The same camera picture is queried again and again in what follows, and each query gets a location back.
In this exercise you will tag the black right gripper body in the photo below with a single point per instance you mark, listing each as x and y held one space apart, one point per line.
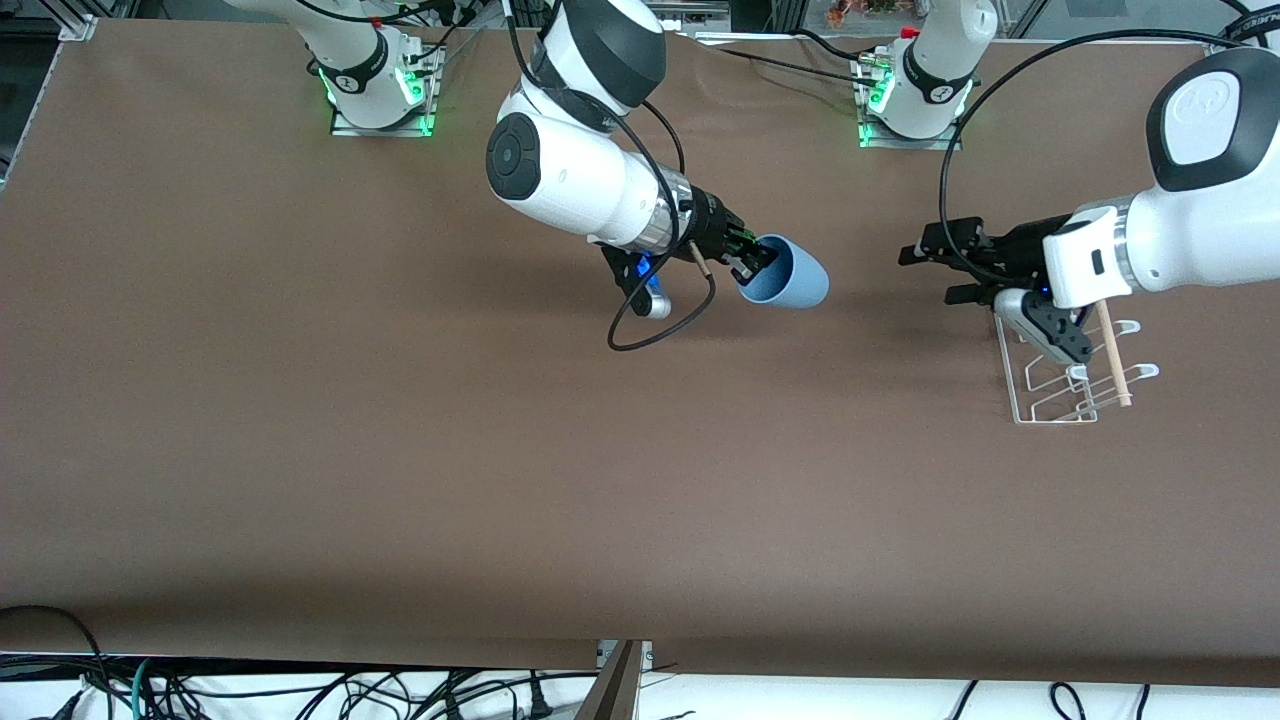
712 225

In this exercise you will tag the brown support beam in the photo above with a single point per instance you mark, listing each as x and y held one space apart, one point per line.
612 690

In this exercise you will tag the blue plastic cup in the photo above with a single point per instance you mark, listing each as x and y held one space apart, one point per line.
795 280

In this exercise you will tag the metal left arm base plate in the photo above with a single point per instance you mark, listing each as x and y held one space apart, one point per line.
950 143

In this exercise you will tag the white power strip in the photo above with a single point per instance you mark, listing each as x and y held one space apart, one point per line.
700 12

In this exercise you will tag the brown table cover sheet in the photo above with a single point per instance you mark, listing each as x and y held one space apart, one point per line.
500 480

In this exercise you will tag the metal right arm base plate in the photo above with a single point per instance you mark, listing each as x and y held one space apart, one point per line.
345 130

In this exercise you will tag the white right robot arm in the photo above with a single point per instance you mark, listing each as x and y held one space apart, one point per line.
570 180

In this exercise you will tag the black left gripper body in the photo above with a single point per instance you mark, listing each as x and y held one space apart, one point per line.
1012 249

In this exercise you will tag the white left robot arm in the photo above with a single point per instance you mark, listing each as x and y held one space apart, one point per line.
1200 230

